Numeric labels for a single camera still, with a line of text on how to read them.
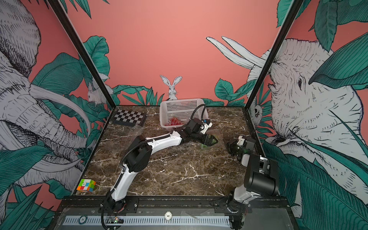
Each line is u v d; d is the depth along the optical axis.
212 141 0.80
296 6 0.69
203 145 0.80
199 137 0.79
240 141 0.87
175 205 0.75
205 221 0.70
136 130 1.01
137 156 0.54
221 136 1.07
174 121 1.05
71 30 0.77
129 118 1.08
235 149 0.82
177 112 1.14
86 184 0.76
